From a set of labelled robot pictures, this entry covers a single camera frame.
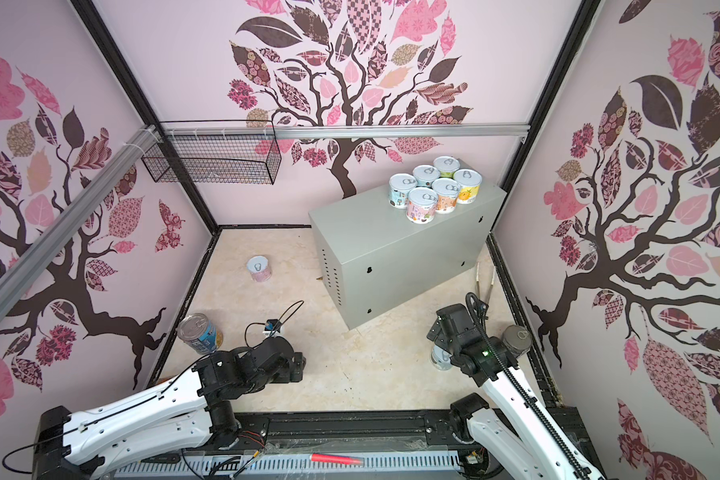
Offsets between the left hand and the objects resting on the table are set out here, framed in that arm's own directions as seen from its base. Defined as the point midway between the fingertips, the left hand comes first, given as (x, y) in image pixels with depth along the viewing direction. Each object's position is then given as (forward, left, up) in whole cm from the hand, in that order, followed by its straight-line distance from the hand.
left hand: (289, 367), depth 77 cm
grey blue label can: (+3, -41, -2) cm, 41 cm away
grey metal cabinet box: (+16, -22, +26) cm, 38 cm away
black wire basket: (+60, +21, +26) cm, 69 cm away
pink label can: (+34, +17, -2) cm, 38 cm away
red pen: (-19, -9, -7) cm, 22 cm away
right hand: (+8, -43, +5) cm, 44 cm away
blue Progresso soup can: (+8, +25, +2) cm, 27 cm away
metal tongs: (+30, -59, -6) cm, 67 cm away
